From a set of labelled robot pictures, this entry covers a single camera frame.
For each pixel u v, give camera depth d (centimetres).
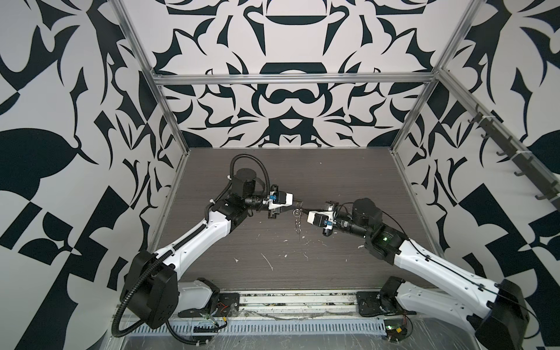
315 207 70
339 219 61
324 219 56
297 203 67
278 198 57
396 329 71
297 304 76
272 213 64
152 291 40
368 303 74
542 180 54
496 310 40
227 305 73
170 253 44
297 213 69
